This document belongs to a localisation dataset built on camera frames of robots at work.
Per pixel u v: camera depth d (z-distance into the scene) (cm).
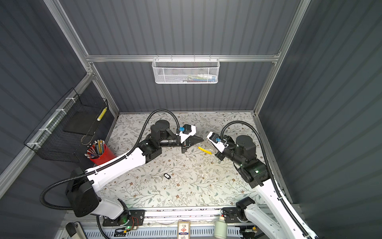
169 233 70
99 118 80
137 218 72
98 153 86
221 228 65
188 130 55
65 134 72
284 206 42
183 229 69
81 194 41
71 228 67
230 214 74
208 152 71
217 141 54
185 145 60
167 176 87
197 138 64
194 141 63
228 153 57
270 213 45
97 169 45
